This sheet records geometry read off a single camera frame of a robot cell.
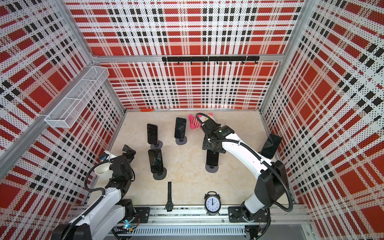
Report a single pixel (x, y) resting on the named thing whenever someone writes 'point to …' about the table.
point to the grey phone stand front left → (160, 176)
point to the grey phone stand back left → (158, 146)
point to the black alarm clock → (212, 203)
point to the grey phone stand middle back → (181, 141)
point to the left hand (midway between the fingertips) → (123, 152)
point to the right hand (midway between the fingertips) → (212, 148)
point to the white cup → (103, 172)
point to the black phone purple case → (155, 157)
